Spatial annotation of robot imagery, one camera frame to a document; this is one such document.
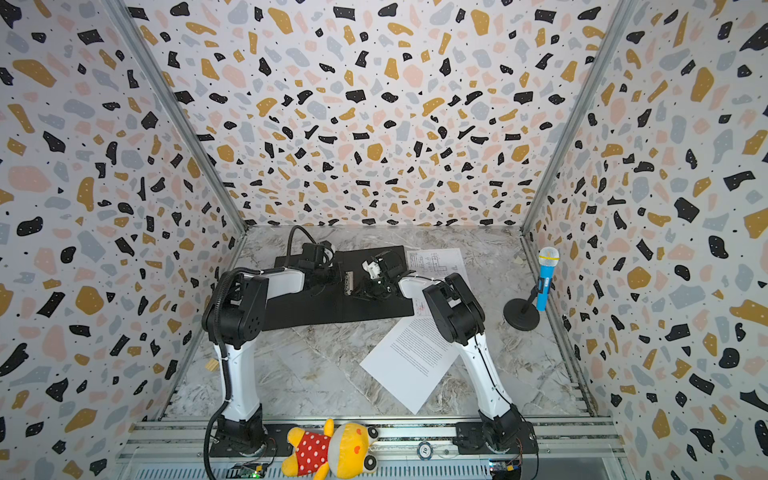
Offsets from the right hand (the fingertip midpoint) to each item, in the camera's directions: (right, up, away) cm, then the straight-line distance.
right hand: (346, 289), depth 98 cm
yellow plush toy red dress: (+5, -32, -32) cm, 46 cm away
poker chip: (+24, -37, -25) cm, 51 cm away
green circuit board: (-17, -39, -28) cm, 51 cm away
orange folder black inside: (-6, -5, +2) cm, 8 cm away
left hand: (-1, +7, +6) cm, 9 cm away
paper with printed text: (+21, -20, -11) cm, 31 cm away
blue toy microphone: (+57, +10, -20) cm, 61 cm away
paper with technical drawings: (+31, +8, +14) cm, 35 cm away
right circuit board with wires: (+43, -40, -27) cm, 65 cm away
